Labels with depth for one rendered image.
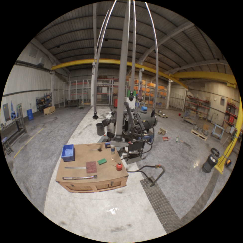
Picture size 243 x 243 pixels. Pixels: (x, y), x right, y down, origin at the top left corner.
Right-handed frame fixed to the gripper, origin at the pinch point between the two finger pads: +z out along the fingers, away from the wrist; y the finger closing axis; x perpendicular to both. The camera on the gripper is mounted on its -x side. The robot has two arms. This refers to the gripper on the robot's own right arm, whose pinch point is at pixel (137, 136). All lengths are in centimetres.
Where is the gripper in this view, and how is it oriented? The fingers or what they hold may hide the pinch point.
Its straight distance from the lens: 141.9
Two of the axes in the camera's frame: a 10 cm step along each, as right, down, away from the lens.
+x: -8.8, 3.5, 3.3
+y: 2.1, -3.3, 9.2
